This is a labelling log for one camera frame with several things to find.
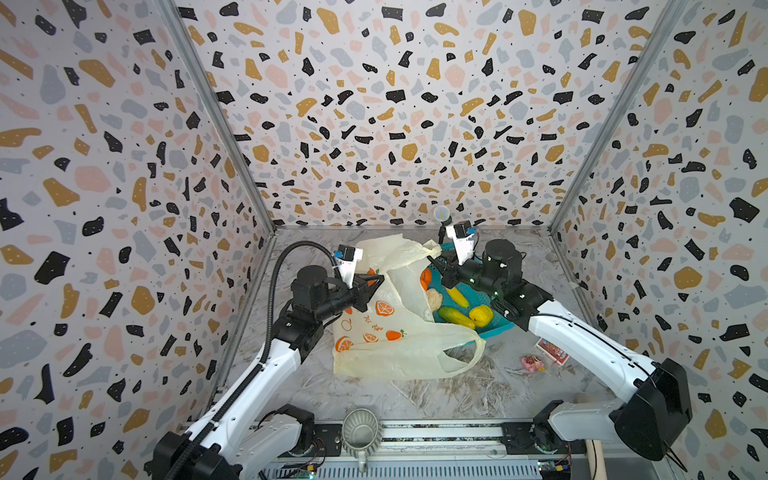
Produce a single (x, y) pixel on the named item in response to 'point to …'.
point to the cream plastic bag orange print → (394, 337)
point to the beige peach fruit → (435, 299)
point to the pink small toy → (532, 363)
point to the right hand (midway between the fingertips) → (425, 251)
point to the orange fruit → (426, 278)
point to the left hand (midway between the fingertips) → (383, 275)
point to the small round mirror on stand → (442, 214)
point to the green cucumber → (456, 317)
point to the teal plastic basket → (465, 297)
